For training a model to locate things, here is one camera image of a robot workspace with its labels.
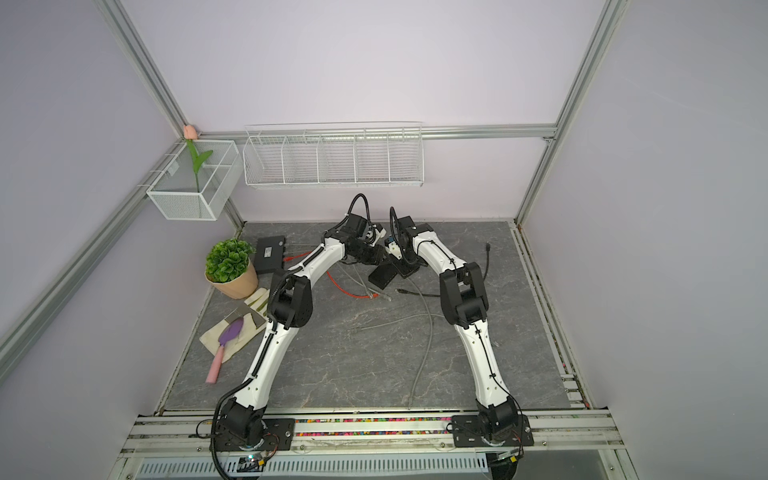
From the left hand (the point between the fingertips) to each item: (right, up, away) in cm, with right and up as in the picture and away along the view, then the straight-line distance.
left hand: (393, 264), depth 104 cm
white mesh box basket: (-60, +21, -22) cm, 67 cm away
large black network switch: (-46, +4, +4) cm, 46 cm away
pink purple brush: (-50, -20, -14) cm, 56 cm away
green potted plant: (-49, 0, -15) cm, 52 cm away
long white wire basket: (-17, +37, -5) cm, 41 cm away
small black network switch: (-4, -3, -1) cm, 5 cm away
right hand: (+4, -3, +1) cm, 5 cm away
